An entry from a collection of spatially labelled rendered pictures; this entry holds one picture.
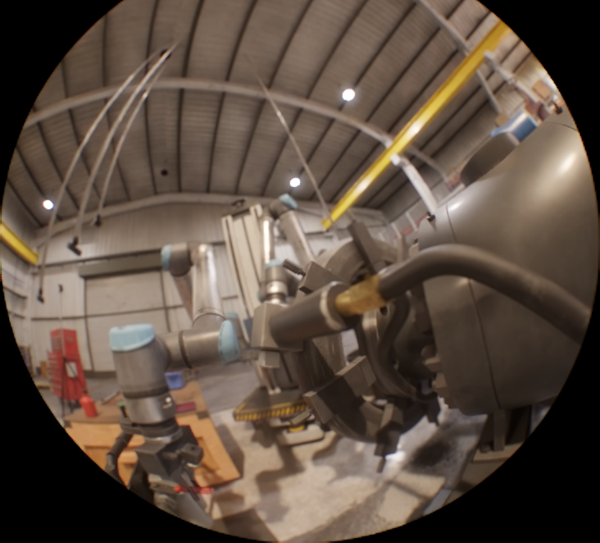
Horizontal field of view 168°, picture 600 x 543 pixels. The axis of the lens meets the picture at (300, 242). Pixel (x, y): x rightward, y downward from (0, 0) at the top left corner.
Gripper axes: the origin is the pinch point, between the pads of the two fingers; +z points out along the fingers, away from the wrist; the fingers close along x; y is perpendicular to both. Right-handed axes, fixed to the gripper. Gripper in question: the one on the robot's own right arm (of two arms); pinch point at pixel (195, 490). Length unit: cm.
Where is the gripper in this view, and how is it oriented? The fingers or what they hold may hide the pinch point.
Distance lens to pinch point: 49.8
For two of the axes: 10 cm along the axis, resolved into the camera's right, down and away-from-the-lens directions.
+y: 9.5, -2.8, 1.6
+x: -0.4, 3.9, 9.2
